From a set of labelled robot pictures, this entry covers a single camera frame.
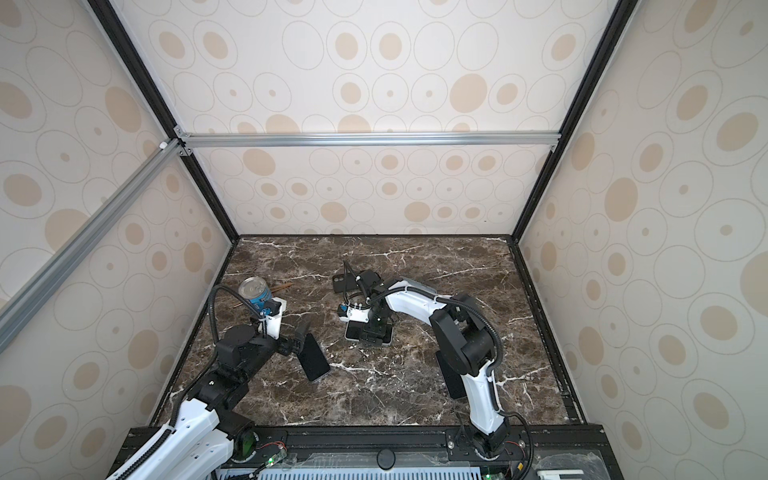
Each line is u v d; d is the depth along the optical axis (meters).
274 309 0.66
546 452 0.73
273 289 1.04
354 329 0.84
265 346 0.62
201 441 0.53
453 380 0.83
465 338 0.52
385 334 0.83
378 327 0.83
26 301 0.52
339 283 1.06
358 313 0.83
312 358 0.88
